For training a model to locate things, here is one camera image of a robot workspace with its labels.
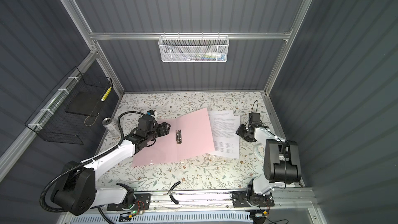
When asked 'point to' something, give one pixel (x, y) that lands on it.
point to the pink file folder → (189, 134)
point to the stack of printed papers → (224, 125)
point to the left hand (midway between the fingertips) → (166, 126)
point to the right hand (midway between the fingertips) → (242, 133)
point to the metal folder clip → (179, 136)
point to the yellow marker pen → (106, 94)
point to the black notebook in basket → (86, 102)
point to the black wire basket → (67, 113)
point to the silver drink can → (108, 123)
